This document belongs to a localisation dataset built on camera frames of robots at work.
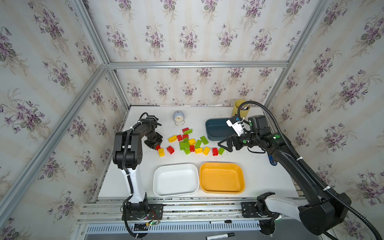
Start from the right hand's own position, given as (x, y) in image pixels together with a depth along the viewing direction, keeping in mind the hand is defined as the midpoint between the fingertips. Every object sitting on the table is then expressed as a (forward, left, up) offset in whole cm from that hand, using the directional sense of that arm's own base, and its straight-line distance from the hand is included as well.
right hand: (222, 141), depth 72 cm
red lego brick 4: (+10, +15, -23) cm, 29 cm away
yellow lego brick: (+7, +35, -22) cm, 42 cm away
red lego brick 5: (+6, +1, -21) cm, 22 cm away
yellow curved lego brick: (+17, +28, -22) cm, 39 cm away
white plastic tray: (-9, +25, -25) cm, 37 cm away
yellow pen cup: (+34, -22, -12) cm, 42 cm away
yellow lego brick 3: (+8, +11, -22) cm, 26 cm away
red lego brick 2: (+25, +20, -23) cm, 39 cm away
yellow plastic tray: (-9, -1, -24) cm, 26 cm away
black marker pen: (-36, +4, -24) cm, 43 cm away
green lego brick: (+23, +18, -22) cm, 36 cm away
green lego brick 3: (+12, +20, -23) cm, 32 cm away
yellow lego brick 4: (+7, +6, -22) cm, 24 cm away
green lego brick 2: (+16, +6, -24) cm, 30 cm away
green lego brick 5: (+8, +18, -24) cm, 31 cm away
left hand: (+14, +38, -23) cm, 46 cm away
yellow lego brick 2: (+14, +15, -22) cm, 31 cm away
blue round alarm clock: (+32, +24, -16) cm, 43 cm away
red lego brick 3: (+19, +24, -23) cm, 38 cm away
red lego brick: (+8, +29, -22) cm, 37 cm away
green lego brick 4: (+13, +11, -23) cm, 29 cm away
